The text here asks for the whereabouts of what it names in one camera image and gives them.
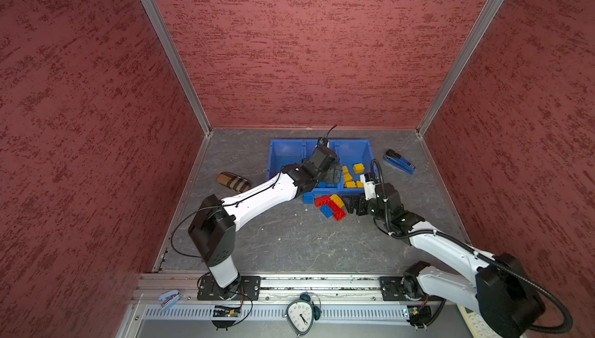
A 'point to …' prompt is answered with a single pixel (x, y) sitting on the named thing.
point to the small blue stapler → (169, 298)
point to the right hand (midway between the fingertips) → (349, 200)
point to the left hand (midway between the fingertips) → (325, 170)
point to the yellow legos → (359, 169)
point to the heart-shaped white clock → (300, 313)
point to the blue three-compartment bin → (355, 156)
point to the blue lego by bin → (308, 198)
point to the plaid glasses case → (233, 181)
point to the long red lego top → (338, 212)
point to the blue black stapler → (396, 160)
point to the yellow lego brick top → (337, 199)
